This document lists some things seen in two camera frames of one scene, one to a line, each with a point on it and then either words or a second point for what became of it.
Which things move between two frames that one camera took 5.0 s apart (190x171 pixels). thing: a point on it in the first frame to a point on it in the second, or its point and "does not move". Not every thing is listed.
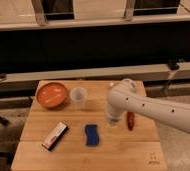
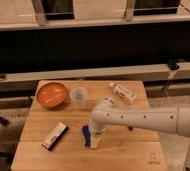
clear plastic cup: x=78 y=96 does not move
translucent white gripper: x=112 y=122 to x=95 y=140
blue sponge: x=93 y=137 does not move
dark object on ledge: x=2 y=76 does not move
